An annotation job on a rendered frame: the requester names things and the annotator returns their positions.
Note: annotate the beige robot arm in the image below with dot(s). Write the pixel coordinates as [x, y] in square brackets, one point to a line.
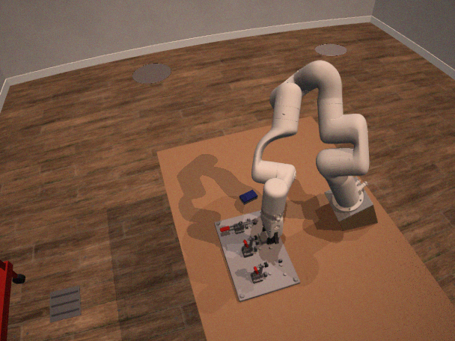
[336, 165]

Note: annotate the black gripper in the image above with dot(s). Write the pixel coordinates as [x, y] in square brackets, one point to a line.
[273, 229]

